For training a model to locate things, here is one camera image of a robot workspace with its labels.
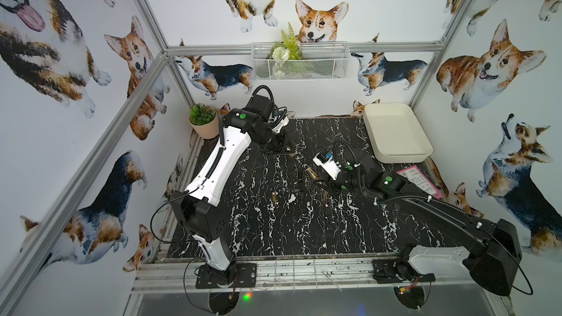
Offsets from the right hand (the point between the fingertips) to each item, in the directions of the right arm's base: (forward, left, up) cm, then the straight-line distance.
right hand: (313, 179), depth 73 cm
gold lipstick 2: (+2, +15, -19) cm, 25 cm away
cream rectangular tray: (+37, -44, -20) cm, 60 cm away
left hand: (+8, +6, +6) cm, 12 cm away
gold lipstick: (+1, +1, +2) cm, 3 cm away
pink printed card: (+13, -46, -22) cm, 53 cm away
